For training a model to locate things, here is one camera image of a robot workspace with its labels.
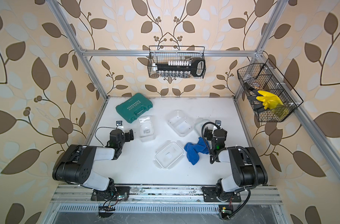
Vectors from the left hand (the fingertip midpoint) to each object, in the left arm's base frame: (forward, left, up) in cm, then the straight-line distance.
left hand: (121, 129), depth 94 cm
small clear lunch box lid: (-15, -32, -6) cm, 36 cm away
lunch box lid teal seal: (+7, -54, -5) cm, 55 cm away
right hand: (0, -64, +2) cm, 64 cm away
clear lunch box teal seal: (+9, -40, -4) cm, 41 cm away
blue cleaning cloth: (-15, -48, 0) cm, 50 cm away
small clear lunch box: (+3, -16, -6) cm, 17 cm away
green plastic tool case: (+21, -4, -1) cm, 21 cm away
